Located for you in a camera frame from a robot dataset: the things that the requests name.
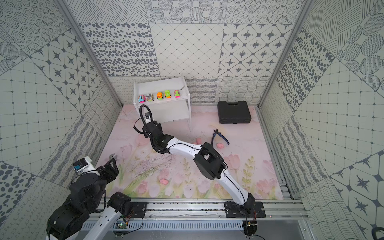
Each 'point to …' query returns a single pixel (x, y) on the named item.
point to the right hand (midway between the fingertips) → (150, 122)
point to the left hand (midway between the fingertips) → (112, 162)
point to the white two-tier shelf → (168, 100)
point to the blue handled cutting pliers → (216, 132)
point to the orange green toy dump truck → (167, 94)
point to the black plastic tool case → (233, 113)
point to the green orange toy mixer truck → (160, 96)
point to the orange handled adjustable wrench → (112, 156)
